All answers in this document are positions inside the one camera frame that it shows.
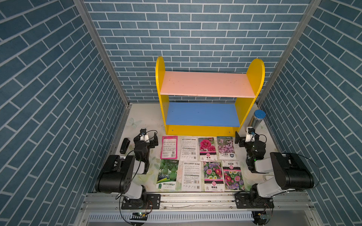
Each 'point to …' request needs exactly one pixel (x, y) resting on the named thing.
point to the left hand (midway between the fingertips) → (151, 133)
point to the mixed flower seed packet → (213, 176)
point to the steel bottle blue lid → (258, 116)
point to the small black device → (124, 146)
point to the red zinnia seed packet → (233, 176)
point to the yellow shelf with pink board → (207, 103)
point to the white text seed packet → (189, 149)
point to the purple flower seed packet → (226, 145)
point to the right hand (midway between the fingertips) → (245, 132)
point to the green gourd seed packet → (167, 175)
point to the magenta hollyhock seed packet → (207, 149)
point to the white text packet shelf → (191, 176)
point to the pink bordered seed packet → (169, 147)
